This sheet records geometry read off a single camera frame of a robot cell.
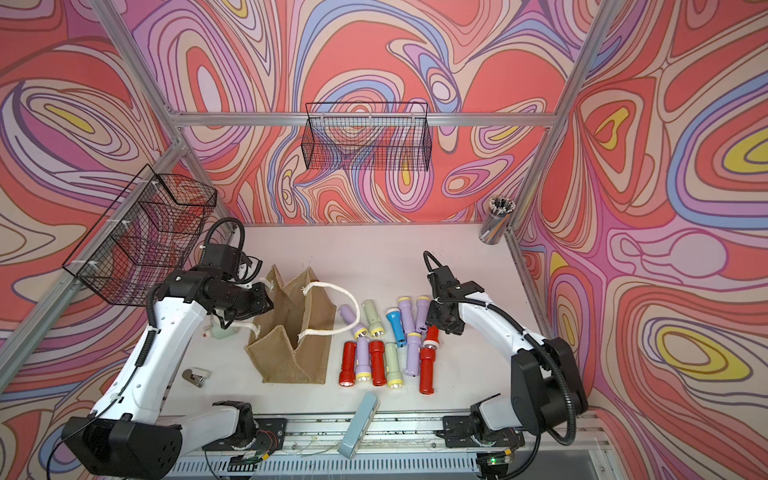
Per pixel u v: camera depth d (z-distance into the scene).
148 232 0.78
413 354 0.84
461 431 0.75
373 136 0.96
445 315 0.74
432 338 0.86
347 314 0.93
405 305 0.93
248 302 0.64
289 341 0.66
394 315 0.91
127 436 0.36
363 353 0.84
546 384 0.42
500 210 1.01
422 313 0.91
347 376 0.80
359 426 0.73
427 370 0.82
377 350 0.84
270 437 0.72
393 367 0.82
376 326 0.89
